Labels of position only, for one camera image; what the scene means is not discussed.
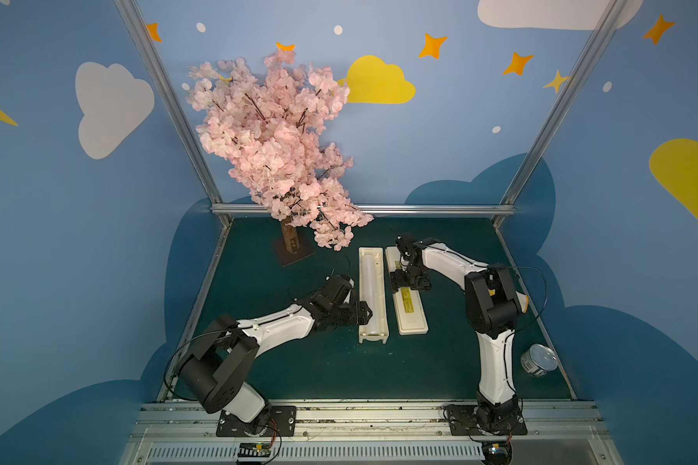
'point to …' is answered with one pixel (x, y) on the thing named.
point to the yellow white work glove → (523, 300)
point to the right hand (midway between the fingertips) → (409, 286)
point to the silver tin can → (538, 359)
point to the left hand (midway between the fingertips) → (365, 310)
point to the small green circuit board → (254, 449)
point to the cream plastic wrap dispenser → (410, 318)
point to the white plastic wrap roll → (370, 289)
